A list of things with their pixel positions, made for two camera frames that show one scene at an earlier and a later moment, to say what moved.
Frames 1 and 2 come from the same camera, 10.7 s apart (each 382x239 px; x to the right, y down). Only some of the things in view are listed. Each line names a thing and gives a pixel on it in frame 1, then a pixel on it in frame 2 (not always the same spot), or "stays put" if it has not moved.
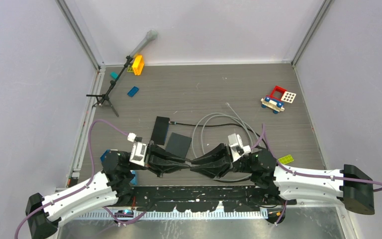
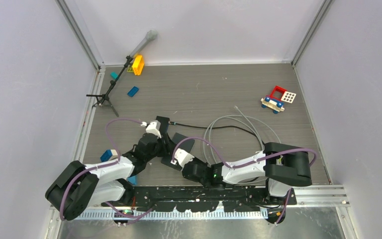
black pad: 178,145 stays put
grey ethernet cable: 236,117 -> 241,115
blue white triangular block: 134,180 stays put
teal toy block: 114,75 stays put
